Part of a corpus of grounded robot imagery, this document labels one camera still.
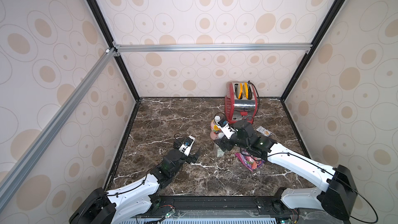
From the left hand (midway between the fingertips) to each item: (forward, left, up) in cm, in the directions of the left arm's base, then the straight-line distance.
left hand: (195, 142), depth 80 cm
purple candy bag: (-6, -30, -12) cm, 33 cm away
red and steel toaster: (+26, -27, +3) cm, 38 cm away
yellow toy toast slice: (+35, -27, +4) cm, 45 cm away
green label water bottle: (-1, -14, -10) cm, 17 cm away
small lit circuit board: (-31, +12, -12) cm, 35 cm away
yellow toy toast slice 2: (+33, -30, +5) cm, 45 cm away
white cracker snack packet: (+15, -44, -13) cm, 48 cm away
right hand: (+1, -12, +4) cm, 13 cm away
